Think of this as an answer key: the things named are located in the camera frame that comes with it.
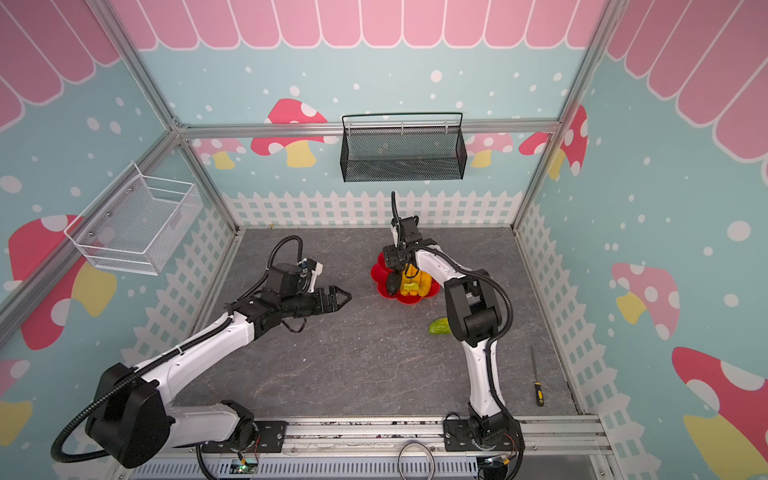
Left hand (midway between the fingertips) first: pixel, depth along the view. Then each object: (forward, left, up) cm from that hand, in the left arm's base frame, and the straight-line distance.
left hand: (339, 304), depth 82 cm
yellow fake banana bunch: (+10, -21, -3) cm, 24 cm away
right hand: (+25, -15, -6) cm, 30 cm away
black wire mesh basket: (+49, -10, +16) cm, 52 cm away
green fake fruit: (0, -29, -11) cm, 31 cm away
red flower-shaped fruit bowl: (+19, -10, -12) cm, 25 cm away
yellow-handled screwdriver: (-16, -56, -15) cm, 60 cm away
